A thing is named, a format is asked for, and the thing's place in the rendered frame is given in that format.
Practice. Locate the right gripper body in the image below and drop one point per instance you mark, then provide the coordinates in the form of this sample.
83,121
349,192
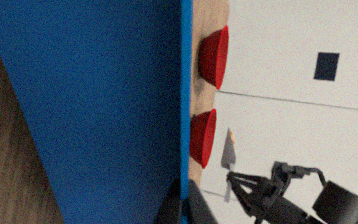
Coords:
273,207

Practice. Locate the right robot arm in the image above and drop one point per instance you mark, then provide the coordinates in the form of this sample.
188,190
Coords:
334,204

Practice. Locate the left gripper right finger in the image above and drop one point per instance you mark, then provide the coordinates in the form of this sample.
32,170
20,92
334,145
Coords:
198,211

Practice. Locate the red bowl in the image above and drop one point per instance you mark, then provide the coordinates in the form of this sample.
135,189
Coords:
202,133
213,57

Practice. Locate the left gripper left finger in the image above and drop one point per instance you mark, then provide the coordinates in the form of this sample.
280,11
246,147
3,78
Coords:
170,210

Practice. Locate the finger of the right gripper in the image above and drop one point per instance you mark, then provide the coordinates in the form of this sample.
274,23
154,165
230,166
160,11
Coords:
248,185
247,197

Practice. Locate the grey metal scoop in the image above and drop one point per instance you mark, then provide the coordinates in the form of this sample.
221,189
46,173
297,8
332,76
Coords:
228,161

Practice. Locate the blue box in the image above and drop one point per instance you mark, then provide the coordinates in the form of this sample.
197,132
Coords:
105,88

